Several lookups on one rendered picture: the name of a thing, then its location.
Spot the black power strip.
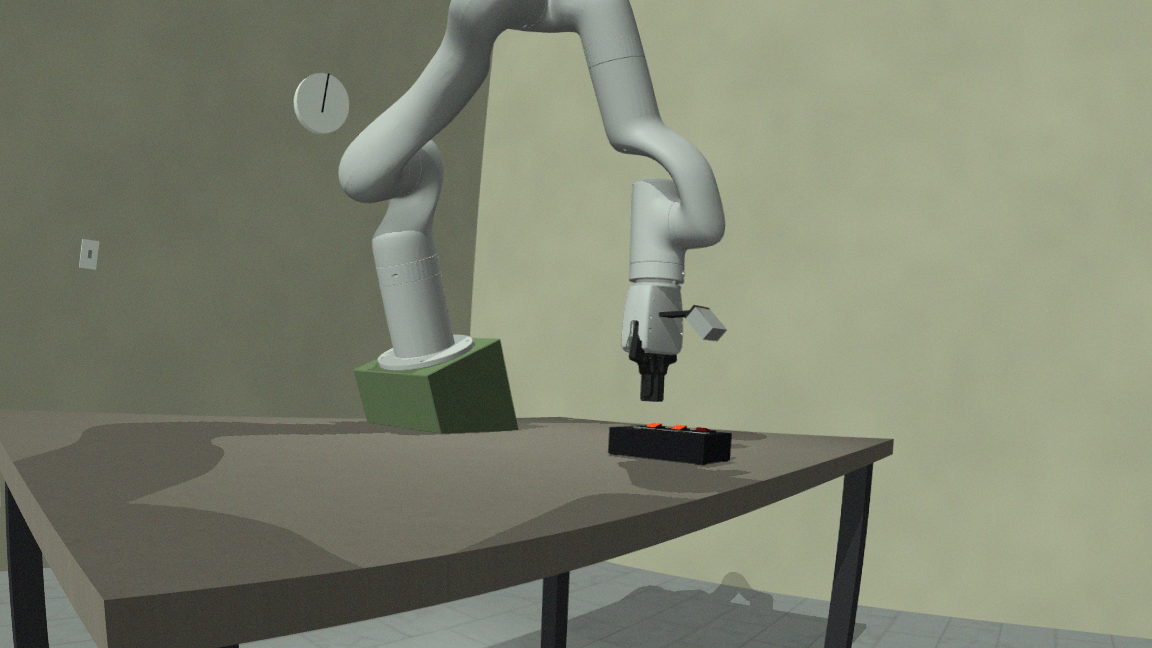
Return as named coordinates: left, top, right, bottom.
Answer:
left=608, top=423, right=732, bottom=465

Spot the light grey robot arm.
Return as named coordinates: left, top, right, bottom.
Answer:
left=338, top=0, right=725, bottom=371

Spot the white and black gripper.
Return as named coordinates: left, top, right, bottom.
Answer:
left=621, top=282, right=683, bottom=402

